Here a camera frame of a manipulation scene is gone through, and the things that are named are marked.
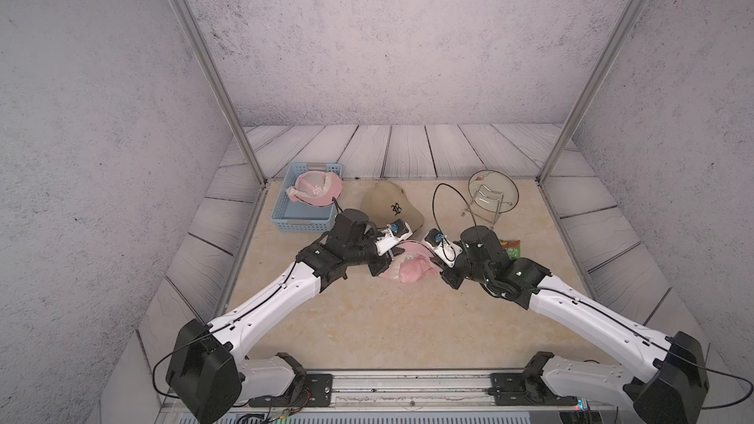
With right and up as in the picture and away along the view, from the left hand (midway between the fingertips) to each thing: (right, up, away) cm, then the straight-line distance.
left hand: (403, 248), depth 75 cm
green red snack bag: (+36, -3, +20) cm, 41 cm away
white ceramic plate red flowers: (+33, +18, +24) cm, 45 cm away
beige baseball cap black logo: (-5, +11, +30) cm, 33 cm away
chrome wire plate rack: (+32, +11, +31) cm, 45 cm away
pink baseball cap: (-31, +17, +36) cm, 50 cm away
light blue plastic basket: (-40, +7, +35) cm, 54 cm away
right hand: (+8, -2, +1) cm, 9 cm away
